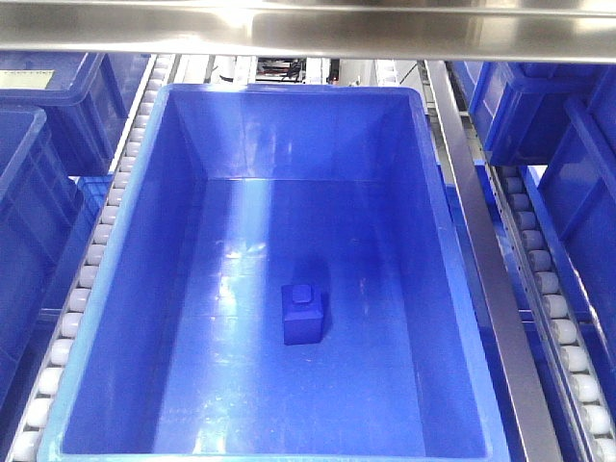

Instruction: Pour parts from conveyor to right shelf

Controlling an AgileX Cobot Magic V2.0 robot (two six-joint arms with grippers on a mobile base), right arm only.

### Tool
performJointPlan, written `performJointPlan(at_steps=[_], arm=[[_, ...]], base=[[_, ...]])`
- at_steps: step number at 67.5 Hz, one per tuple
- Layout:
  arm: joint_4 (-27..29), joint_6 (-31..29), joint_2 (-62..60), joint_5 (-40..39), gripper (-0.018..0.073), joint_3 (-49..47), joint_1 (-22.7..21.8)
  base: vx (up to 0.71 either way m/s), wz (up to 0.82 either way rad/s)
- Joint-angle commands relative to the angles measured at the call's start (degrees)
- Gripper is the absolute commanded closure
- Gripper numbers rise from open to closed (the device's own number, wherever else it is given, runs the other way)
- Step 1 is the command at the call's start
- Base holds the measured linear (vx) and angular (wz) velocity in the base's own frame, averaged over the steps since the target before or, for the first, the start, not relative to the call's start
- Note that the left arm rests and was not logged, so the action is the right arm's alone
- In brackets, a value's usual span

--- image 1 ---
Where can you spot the large blue plastic bin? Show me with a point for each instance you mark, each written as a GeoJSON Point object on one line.
{"type": "Point", "coordinates": [192, 361]}

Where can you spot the blue plastic box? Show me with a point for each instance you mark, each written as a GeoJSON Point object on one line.
{"type": "Point", "coordinates": [303, 322]}

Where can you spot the row of blue bins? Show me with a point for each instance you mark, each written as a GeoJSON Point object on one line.
{"type": "Point", "coordinates": [529, 120]}

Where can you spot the steel roller rack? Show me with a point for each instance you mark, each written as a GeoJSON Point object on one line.
{"type": "Point", "coordinates": [289, 29]}

